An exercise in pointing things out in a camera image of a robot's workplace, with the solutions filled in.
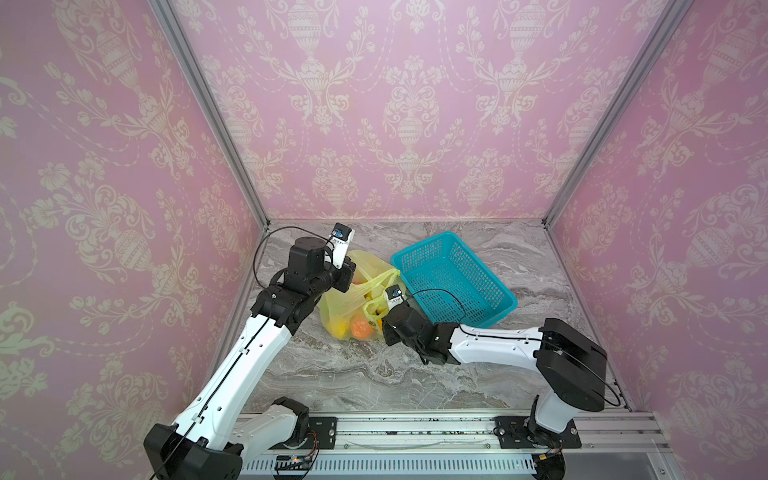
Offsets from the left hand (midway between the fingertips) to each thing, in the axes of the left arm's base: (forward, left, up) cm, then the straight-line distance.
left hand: (350, 257), depth 73 cm
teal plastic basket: (+14, -29, -30) cm, 44 cm away
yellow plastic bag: (-7, 0, -16) cm, 17 cm away
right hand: (-6, -9, -20) cm, 22 cm away
